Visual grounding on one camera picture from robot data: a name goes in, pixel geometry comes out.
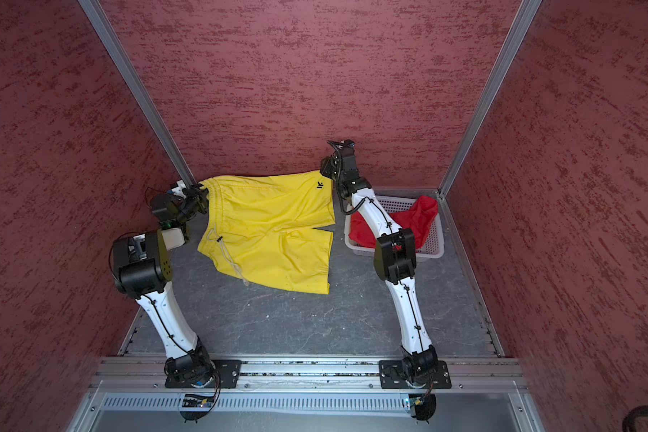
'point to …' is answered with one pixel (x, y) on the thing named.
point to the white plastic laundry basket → (352, 247)
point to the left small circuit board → (198, 402)
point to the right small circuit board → (422, 406)
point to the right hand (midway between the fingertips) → (324, 165)
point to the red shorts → (418, 215)
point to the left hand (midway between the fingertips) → (217, 185)
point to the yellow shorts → (267, 230)
